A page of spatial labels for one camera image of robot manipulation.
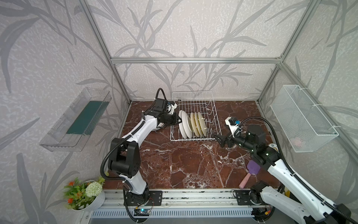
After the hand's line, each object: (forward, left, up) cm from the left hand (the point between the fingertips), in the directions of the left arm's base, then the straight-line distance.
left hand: (181, 120), depth 86 cm
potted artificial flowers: (-41, +43, -3) cm, 59 cm away
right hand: (-12, -20, +8) cm, 25 cm away
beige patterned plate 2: (-1, -11, -3) cm, 11 cm away
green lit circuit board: (-46, +20, -19) cm, 53 cm away
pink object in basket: (-17, -61, +5) cm, 64 cm away
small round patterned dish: (-13, -57, -8) cm, 59 cm away
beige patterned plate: (-2, -8, -3) cm, 9 cm away
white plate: (-3, +1, -1) cm, 3 cm away
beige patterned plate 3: (+2, -14, -7) cm, 16 cm away
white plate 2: (-1, -3, -3) cm, 5 cm away
